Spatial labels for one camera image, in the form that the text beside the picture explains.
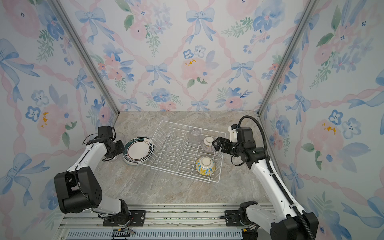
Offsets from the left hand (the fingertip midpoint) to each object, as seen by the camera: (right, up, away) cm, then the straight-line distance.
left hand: (120, 148), depth 89 cm
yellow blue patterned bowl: (+51, -9, -3) cm, 52 cm away
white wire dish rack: (+33, 0, +4) cm, 33 cm away
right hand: (+57, +4, -11) cm, 59 cm away
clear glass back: (+45, +10, +6) cm, 46 cm away
